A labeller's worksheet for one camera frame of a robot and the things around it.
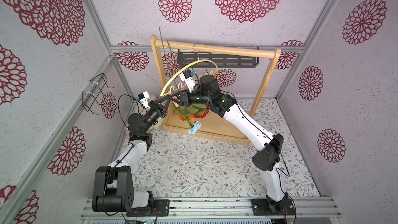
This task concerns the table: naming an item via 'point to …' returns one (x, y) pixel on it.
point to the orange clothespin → (215, 75)
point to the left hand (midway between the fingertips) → (170, 96)
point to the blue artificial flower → (193, 127)
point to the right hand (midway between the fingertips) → (170, 95)
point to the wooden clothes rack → (215, 127)
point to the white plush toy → (157, 126)
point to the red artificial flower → (202, 112)
